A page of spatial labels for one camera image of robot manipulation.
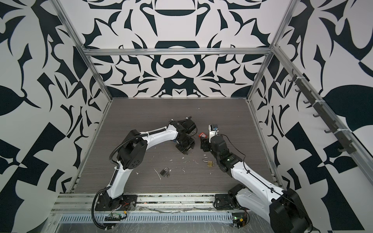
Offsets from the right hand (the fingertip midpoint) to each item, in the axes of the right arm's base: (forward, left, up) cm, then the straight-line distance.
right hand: (206, 135), depth 83 cm
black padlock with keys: (-15, +24, -14) cm, 32 cm away
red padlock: (+8, +1, -12) cm, 14 cm away
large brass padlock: (-10, -2, -14) cm, 17 cm away
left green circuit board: (-36, +46, -10) cm, 59 cm away
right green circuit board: (-38, -14, -16) cm, 43 cm away
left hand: (-2, +6, -10) cm, 12 cm away
